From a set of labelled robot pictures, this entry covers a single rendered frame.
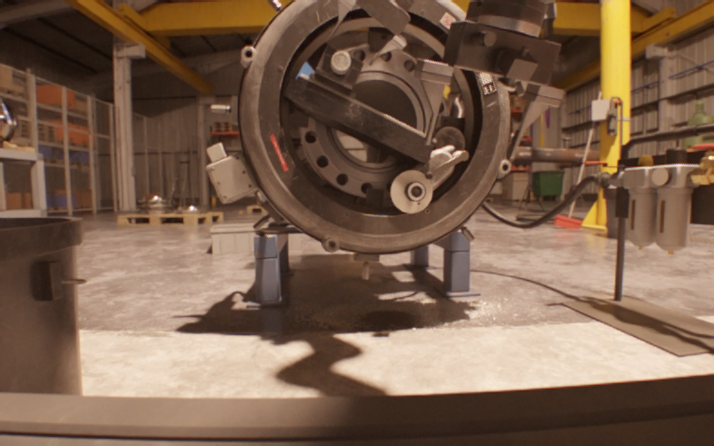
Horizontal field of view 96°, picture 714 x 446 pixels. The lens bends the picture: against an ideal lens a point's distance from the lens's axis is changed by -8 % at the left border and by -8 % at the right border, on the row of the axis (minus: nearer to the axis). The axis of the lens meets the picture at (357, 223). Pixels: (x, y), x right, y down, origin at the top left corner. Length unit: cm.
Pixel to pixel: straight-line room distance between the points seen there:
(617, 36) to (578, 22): 1022
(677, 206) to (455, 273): 70
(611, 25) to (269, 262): 426
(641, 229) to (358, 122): 89
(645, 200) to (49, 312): 131
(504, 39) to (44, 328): 54
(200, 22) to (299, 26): 1272
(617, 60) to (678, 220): 352
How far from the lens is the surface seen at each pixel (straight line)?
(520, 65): 45
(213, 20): 1354
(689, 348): 117
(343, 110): 90
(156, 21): 1431
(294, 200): 89
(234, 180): 95
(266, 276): 128
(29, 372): 37
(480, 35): 44
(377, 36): 112
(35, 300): 36
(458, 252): 136
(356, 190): 103
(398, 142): 91
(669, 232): 123
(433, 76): 46
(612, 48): 467
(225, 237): 249
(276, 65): 95
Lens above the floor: 39
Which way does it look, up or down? 5 degrees down
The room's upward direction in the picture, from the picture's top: 1 degrees counter-clockwise
